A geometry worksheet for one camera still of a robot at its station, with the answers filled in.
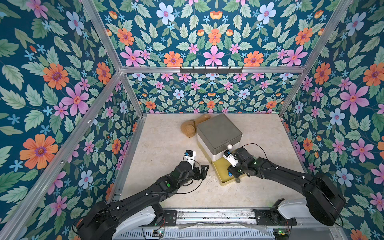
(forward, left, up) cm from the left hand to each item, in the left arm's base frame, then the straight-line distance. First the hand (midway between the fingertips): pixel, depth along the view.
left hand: (204, 165), depth 79 cm
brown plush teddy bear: (+28, +8, -1) cm, 29 cm away
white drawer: (+5, -6, -2) cm, 8 cm away
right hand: (+2, -15, -8) cm, 18 cm away
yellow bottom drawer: (+3, -11, -10) cm, 15 cm away
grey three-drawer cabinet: (+14, -8, +8) cm, 18 cm away
